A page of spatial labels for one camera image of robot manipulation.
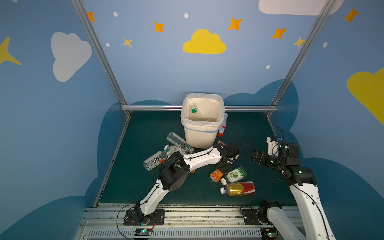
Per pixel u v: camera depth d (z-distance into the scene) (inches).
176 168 22.7
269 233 28.0
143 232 28.1
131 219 29.0
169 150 36.6
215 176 33.0
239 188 30.8
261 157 25.5
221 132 42.3
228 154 26.0
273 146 25.3
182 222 28.9
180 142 39.5
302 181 18.5
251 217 29.4
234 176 33.4
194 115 38.0
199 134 34.8
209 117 40.9
